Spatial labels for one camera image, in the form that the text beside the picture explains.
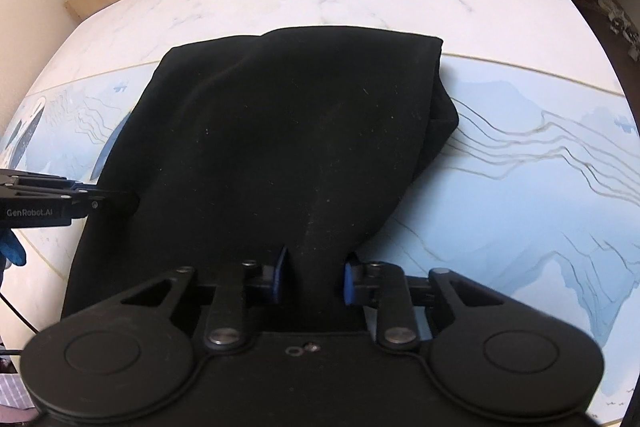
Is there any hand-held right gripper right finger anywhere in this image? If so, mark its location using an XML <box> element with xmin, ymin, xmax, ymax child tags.
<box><xmin>342</xmin><ymin>254</ymin><xmax>512</xmax><ymax>351</ymax></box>

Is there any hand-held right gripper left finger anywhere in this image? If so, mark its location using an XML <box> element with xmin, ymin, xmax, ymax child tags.
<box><xmin>119</xmin><ymin>247</ymin><xmax>294</xmax><ymax>351</ymax></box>

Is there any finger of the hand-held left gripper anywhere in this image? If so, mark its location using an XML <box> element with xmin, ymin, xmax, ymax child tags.
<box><xmin>67</xmin><ymin>187</ymin><xmax>142</xmax><ymax>215</ymax></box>

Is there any black sweater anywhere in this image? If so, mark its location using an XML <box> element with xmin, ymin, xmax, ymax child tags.
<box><xmin>66</xmin><ymin>24</ymin><xmax>461</xmax><ymax>338</ymax></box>

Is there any person's left hand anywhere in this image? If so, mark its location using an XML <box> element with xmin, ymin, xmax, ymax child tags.
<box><xmin>0</xmin><ymin>230</ymin><xmax>27</xmax><ymax>269</ymax></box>

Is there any plaid cloth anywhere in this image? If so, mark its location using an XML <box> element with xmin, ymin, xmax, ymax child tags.
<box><xmin>0</xmin><ymin>372</ymin><xmax>38</xmax><ymax>427</ymax></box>

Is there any light wooden board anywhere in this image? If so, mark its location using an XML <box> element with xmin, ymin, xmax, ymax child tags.
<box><xmin>64</xmin><ymin>0</ymin><xmax>128</xmax><ymax>24</ymax></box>

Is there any white marble-print table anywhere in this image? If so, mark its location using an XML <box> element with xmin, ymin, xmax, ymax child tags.
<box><xmin>0</xmin><ymin>0</ymin><xmax>640</xmax><ymax>427</ymax></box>

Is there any black cable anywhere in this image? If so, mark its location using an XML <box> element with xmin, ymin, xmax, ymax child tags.
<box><xmin>0</xmin><ymin>291</ymin><xmax>42</xmax><ymax>339</ymax></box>

